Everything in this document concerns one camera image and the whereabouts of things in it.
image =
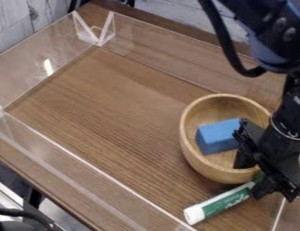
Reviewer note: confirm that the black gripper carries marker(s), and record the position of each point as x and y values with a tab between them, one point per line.
273	151

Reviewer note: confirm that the green and white marker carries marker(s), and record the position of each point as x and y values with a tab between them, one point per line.
227	199

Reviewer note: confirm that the blue foam block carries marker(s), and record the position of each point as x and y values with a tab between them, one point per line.
214	137

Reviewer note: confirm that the clear acrylic enclosure wall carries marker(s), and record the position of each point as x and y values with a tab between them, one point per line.
102	95

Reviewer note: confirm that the brown wooden bowl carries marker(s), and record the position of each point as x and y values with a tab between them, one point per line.
207	122

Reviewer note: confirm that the black metal table leg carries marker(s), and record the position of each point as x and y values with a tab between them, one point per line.
35	198

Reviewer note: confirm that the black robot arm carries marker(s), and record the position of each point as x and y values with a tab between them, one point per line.
271	24

